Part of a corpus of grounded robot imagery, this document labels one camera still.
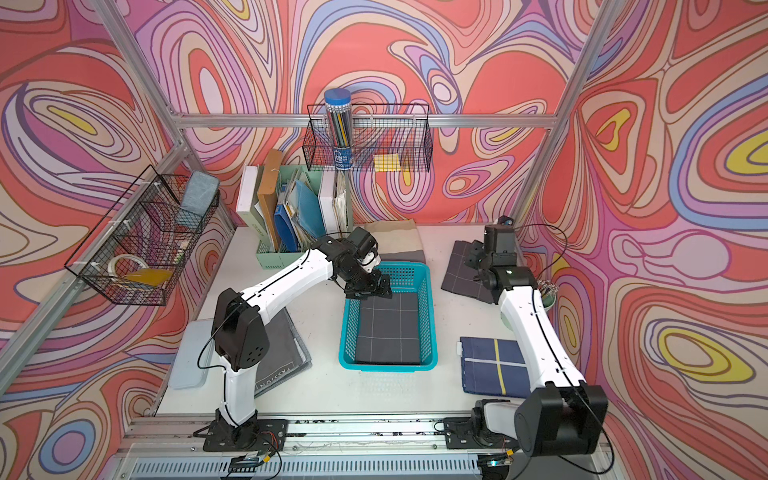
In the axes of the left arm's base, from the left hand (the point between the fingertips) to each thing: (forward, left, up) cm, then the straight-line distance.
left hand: (385, 296), depth 83 cm
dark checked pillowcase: (+16, -26, -13) cm, 33 cm away
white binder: (+30, +19, +12) cm, 37 cm away
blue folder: (+29, +24, +7) cm, 38 cm away
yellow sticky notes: (+36, -1, +21) cm, 41 cm away
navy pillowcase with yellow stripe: (-15, -31, -14) cm, 37 cm away
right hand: (+7, -26, +9) cm, 28 cm away
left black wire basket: (+4, +63, +15) cm, 65 cm away
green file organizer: (+26, +32, -3) cm, 41 cm away
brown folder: (+23, +34, +19) cm, 45 cm away
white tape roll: (-2, +62, +19) cm, 65 cm away
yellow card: (-5, +54, +16) cm, 57 cm away
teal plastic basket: (+13, -7, -9) cm, 17 cm away
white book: (+27, +42, +17) cm, 53 cm away
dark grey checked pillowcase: (-5, -1, -11) cm, 12 cm away
